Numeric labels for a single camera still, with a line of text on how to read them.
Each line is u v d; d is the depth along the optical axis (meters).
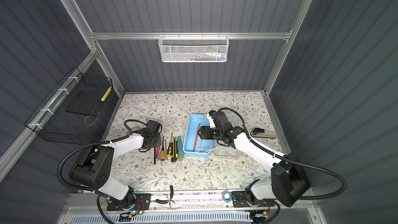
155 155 0.89
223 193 0.76
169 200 0.74
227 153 0.89
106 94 0.82
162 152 0.89
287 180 0.42
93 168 0.45
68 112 0.72
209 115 0.78
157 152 0.89
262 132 0.93
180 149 0.89
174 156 0.87
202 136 0.74
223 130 0.64
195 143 0.94
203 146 0.90
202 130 0.74
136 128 0.70
